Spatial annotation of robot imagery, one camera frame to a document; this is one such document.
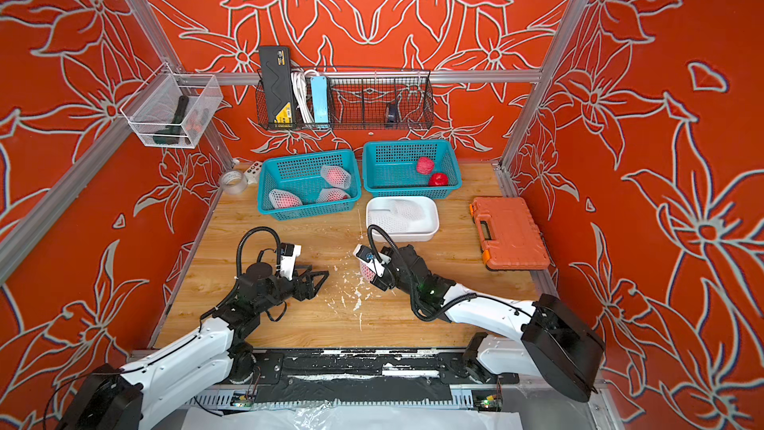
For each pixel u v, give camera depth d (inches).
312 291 29.0
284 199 38.4
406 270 25.4
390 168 46.7
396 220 37.3
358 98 38.3
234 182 44.8
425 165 44.4
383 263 26.0
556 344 16.0
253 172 44.7
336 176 42.0
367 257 25.8
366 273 27.8
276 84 34.5
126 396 16.1
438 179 41.9
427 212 40.5
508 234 36.9
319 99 35.1
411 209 39.5
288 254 28.7
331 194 39.6
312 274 32.8
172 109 35.7
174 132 31.7
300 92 34.0
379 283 27.5
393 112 35.4
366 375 28.7
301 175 44.8
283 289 28.2
